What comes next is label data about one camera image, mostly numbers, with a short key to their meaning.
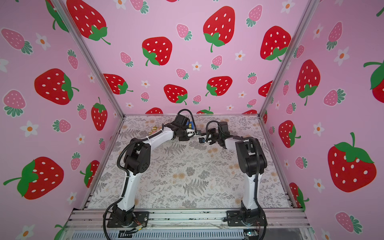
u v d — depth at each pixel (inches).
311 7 27.3
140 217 29.4
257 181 22.3
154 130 41.8
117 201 24.8
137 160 22.9
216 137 34.6
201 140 34.0
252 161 21.7
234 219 28.7
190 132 35.2
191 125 34.7
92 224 28.8
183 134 35.2
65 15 27.6
